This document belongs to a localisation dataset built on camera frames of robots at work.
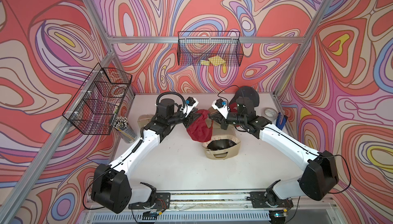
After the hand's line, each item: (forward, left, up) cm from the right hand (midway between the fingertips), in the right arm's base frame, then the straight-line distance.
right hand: (211, 119), depth 77 cm
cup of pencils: (+1, +48, -10) cm, 49 cm away
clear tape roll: (+19, -44, -23) cm, 54 cm away
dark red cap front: (-4, +6, -5) cm, 9 cm away
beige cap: (-7, -6, -18) cm, 20 cm away
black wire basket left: (+3, +58, +8) cm, 58 cm away
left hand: (+2, +6, +3) cm, 7 cm away
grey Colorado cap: (+39, -32, -20) cm, 54 cm away
